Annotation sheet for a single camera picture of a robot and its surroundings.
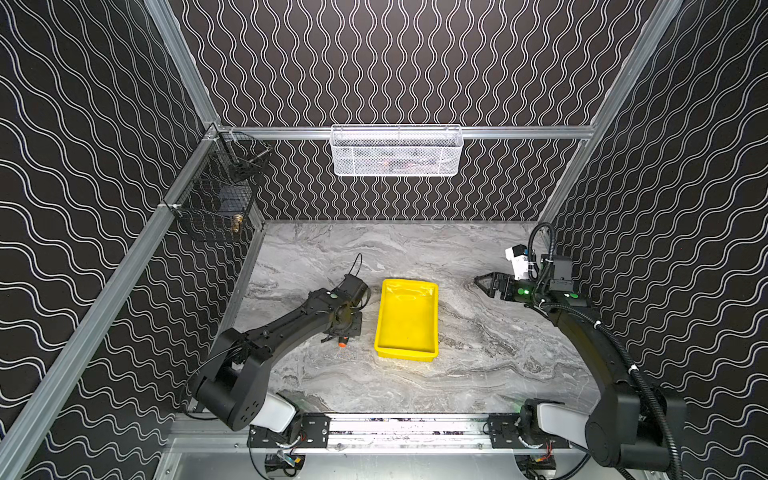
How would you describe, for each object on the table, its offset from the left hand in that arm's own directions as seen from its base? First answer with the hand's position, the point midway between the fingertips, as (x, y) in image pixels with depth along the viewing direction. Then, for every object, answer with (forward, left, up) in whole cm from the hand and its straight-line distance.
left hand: (359, 330), depth 86 cm
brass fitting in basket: (+18, +32, +26) cm, 45 cm away
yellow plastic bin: (+6, -14, -5) cm, 16 cm away
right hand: (+10, -36, +10) cm, 39 cm away
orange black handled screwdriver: (-4, +4, 0) cm, 6 cm away
